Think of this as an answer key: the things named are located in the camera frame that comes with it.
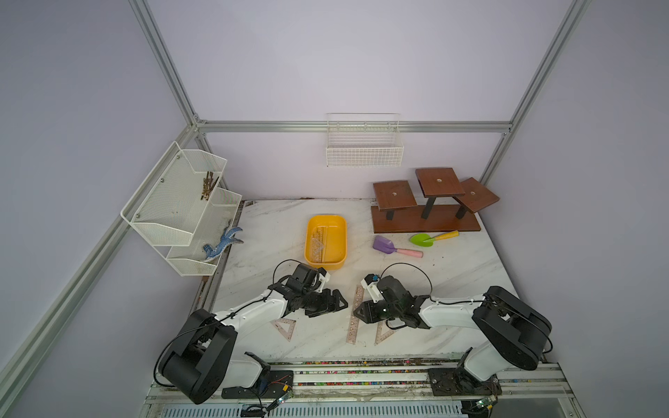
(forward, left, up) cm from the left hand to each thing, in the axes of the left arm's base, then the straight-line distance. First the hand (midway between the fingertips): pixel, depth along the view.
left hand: (337, 309), depth 83 cm
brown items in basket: (+30, +41, +28) cm, 58 cm away
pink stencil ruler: (+2, -6, -3) cm, 7 cm away
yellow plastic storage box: (+31, +5, -4) cm, 31 cm away
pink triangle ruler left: (-4, +17, -5) cm, 18 cm away
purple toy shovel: (+28, -20, -4) cm, 35 cm away
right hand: (0, -8, -5) cm, 9 cm away
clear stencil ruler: (+29, +8, -4) cm, 30 cm away
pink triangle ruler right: (-6, -15, -5) cm, 17 cm away
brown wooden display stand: (+41, -47, +5) cm, 63 cm away
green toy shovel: (+32, -37, -5) cm, 49 cm away
